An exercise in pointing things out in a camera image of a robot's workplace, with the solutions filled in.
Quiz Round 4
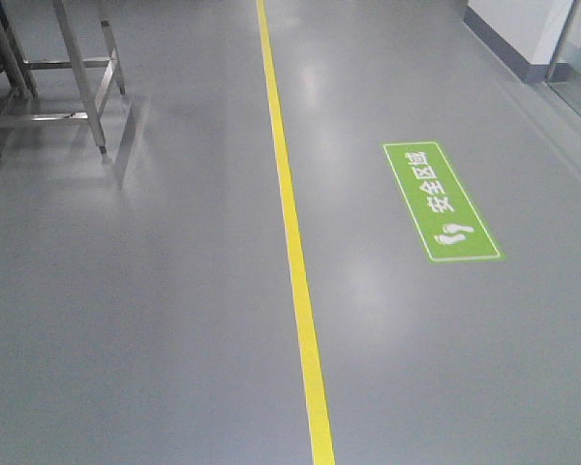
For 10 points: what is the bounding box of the steel table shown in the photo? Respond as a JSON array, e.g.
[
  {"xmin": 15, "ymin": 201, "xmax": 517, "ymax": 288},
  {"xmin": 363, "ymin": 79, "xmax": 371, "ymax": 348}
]
[{"xmin": 0, "ymin": 0, "xmax": 127, "ymax": 169}]

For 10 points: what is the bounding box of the glass door with steel frame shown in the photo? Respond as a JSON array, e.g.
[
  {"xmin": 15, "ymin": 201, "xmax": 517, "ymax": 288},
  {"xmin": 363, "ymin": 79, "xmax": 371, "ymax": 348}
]
[{"xmin": 544, "ymin": 0, "xmax": 581, "ymax": 127}]

